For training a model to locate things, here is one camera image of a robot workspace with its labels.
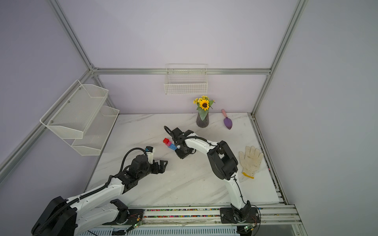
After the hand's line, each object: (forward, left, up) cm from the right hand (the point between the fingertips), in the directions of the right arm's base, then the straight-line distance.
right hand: (185, 155), depth 95 cm
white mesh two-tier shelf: (+11, +59, +22) cm, 63 cm away
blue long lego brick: (+7, +9, +1) cm, 11 cm away
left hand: (-7, +15, +6) cm, 17 cm away
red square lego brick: (+10, +13, +4) cm, 17 cm away
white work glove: (-3, -43, -3) cm, 43 cm away
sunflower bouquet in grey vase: (+25, -13, +22) cm, 36 cm away
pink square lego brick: (+8, +11, +3) cm, 14 cm away
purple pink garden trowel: (+30, -32, 0) cm, 44 cm away
